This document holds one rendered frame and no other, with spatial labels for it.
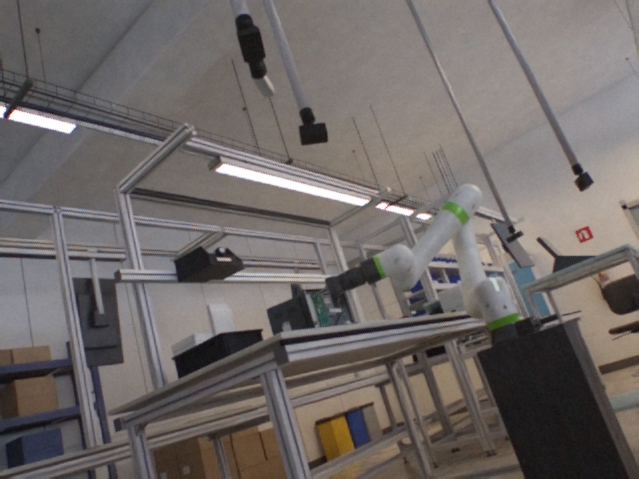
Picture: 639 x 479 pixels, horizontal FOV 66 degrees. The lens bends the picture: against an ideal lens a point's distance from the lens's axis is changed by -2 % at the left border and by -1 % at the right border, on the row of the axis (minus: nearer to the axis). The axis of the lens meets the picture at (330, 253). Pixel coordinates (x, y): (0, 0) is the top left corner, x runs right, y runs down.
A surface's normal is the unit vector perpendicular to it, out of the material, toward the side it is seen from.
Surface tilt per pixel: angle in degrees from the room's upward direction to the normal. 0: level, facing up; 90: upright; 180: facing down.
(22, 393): 90
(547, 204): 90
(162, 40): 90
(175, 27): 90
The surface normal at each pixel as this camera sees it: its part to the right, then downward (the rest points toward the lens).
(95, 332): 0.81, -0.28
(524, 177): -0.59, -0.05
